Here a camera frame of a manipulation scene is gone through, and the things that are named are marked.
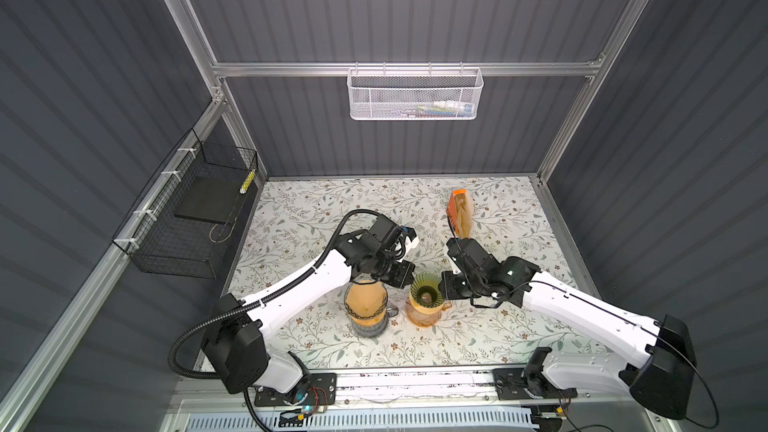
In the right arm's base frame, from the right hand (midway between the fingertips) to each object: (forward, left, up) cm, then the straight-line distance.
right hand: (441, 290), depth 77 cm
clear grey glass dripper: (-4, +19, +14) cm, 24 cm away
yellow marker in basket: (+25, +53, +16) cm, 61 cm away
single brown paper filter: (-2, +19, -1) cm, 19 cm away
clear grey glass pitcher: (-7, +18, -6) cm, 20 cm away
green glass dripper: (+2, +4, -4) cm, 6 cm away
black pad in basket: (+18, +60, +17) cm, 65 cm away
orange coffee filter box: (+28, -9, -3) cm, 30 cm away
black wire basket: (+10, +63, +17) cm, 67 cm away
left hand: (+1, +7, +3) cm, 8 cm away
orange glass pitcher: (-3, +4, -12) cm, 13 cm away
